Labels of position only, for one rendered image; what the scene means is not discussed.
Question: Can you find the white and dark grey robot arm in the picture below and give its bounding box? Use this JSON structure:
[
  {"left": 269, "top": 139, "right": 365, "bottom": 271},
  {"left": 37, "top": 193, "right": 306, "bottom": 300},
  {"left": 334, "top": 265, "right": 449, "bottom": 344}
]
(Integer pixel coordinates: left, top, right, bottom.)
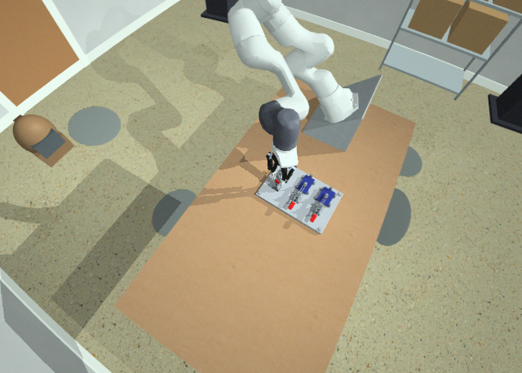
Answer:
[{"left": 228, "top": 0, "right": 359, "bottom": 168}]

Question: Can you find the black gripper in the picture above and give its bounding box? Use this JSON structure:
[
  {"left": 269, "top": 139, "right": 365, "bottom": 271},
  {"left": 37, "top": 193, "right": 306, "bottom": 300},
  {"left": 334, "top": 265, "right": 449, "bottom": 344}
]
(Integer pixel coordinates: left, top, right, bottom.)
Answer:
[{"left": 266, "top": 152, "right": 296, "bottom": 186}]

